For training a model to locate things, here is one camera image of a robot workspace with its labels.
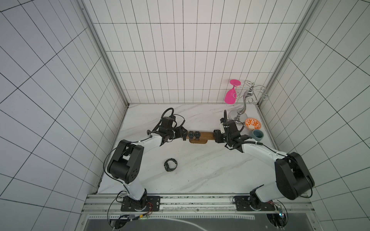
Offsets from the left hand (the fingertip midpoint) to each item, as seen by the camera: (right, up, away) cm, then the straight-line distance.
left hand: (183, 134), depth 93 cm
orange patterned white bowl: (+51, +6, +11) cm, 52 cm away
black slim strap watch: (+9, -1, -3) cm, 9 cm away
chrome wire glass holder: (+44, +10, +17) cm, 48 cm away
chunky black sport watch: (-8, -18, -7) cm, 21 cm away
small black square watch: (+5, -1, -3) cm, 6 cm away
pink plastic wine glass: (+34, +26, +10) cm, 44 cm away
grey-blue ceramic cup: (+51, -1, +3) cm, 51 cm away
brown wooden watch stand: (+14, -1, -2) cm, 14 cm away
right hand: (+23, +2, 0) cm, 23 cm away
